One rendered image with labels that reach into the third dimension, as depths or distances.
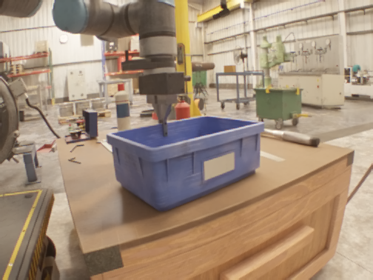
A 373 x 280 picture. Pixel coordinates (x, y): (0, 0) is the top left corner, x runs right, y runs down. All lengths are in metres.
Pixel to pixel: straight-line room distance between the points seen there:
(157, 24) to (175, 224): 0.42
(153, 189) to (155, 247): 0.10
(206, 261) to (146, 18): 0.52
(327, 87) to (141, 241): 5.88
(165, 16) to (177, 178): 0.36
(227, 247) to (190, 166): 0.18
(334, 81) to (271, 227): 5.80
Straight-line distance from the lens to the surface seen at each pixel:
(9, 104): 1.82
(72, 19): 0.55
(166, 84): 0.56
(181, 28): 4.75
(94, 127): 1.15
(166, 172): 0.43
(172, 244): 0.43
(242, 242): 0.54
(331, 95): 6.23
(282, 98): 3.43
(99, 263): 0.40
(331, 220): 0.92
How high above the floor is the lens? 0.69
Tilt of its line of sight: 13 degrees down
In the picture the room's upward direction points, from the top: 3 degrees counter-clockwise
